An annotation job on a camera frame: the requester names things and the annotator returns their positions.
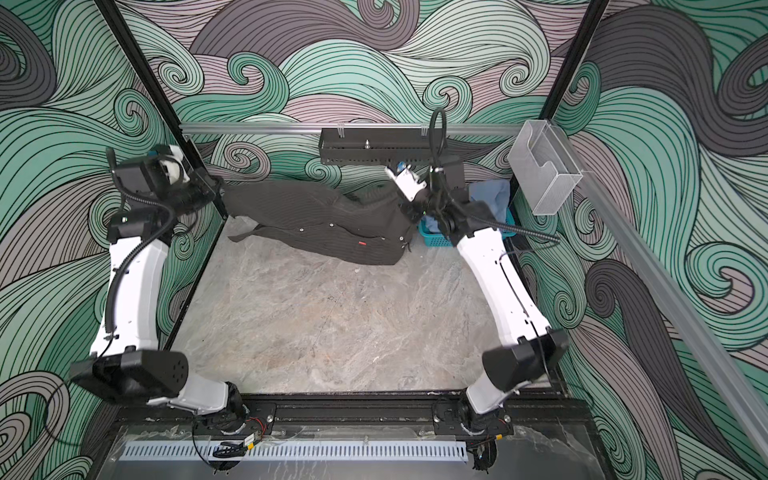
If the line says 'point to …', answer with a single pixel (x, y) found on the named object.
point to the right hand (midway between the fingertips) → (407, 186)
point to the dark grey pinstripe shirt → (320, 221)
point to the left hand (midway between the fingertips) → (224, 171)
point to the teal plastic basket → (434, 239)
